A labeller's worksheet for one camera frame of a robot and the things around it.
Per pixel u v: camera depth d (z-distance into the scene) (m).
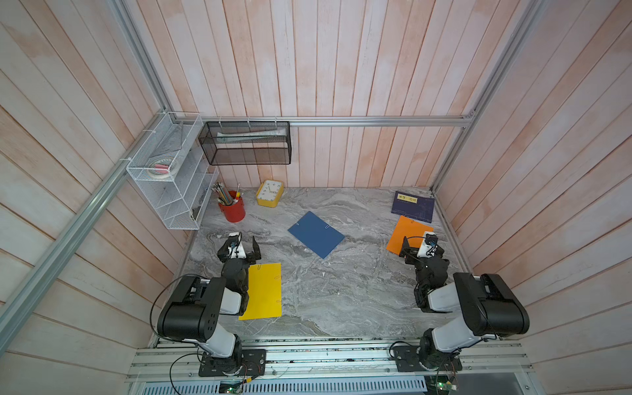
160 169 0.73
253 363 0.73
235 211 1.10
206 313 0.46
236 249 0.75
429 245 0.76
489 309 0.45
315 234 1.05
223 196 1.00
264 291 0.88
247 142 1.07
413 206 1.13
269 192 1.17
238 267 0.69
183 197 0.77
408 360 0.73
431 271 0.71
